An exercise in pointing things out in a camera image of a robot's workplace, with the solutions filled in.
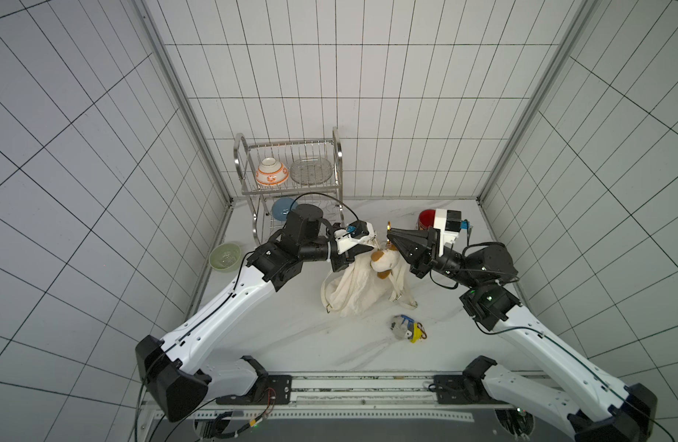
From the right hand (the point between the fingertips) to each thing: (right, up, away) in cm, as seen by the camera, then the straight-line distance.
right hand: (382, 240), depth 55 cm
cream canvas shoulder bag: (-6, -13, +13) cm, 20 cm away
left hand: (-3, -3, +12) cm, 13 cm away
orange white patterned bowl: (-30, +19, +30) cm, 47 cm away
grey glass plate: (-19, +21, +35) cm, 45 cm away
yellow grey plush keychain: (+11, -28, +24) cm, 39 cm away
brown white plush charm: (+1, -5, +4) cm, 7 cm away
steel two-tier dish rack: (-40, +26, +36) cm, 60 cm away
